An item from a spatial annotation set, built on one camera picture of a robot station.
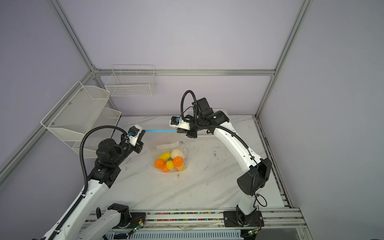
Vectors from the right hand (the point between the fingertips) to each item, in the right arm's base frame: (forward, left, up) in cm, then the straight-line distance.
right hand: (178, 126), depth 73 cm
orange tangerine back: (-9, +1, -19) cm, 21 cm away
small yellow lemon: (-10, +7, -23) cm, 25 cm away
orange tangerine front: (-10, +11, -27) cm, 31 cm away
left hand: (-3, +18, 0) cm, 18 cm away
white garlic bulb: (-3, +3, -20) cm, 21 cm away
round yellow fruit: (-11, 0, -26) cm, 28 cm away
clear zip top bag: (0, +8, -19) cm, 21 cm away
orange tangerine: (-8, +13, -23) cm, 28 cm away
